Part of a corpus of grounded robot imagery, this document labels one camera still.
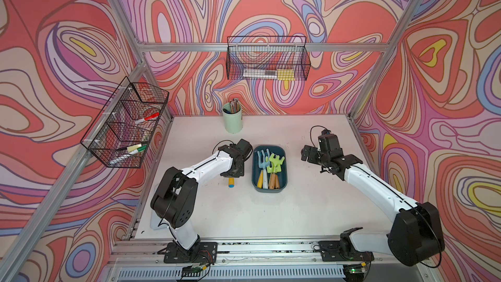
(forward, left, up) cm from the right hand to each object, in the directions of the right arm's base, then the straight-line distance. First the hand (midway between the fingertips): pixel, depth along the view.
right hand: (312, 157), depth 87 cm
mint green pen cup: (+28, +37, -4) cm, 47 cm away
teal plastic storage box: (+10, +13, -8) cm, 18 cm away
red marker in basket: (+9, +68, +20) cm, 71 cm away
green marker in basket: (-4, +69, +16) cm, 71 cm away
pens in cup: (+32, +35, +4) cm, 48 cm away
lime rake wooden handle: (+3, +16, -7) cm, 17 cm away
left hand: (-3, +35, -7) cm, 36 cm away
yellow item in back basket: (+33, +10, +22) cm, 41 cm away
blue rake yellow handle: (-8, +36, -4) cm, 38 cm away
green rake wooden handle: (-1, +17, -7) cm, 19 cm away
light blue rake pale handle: (+2, +22, -9) cm, 24 cm away
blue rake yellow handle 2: (-6, +24, -8) cm, 26 cm away
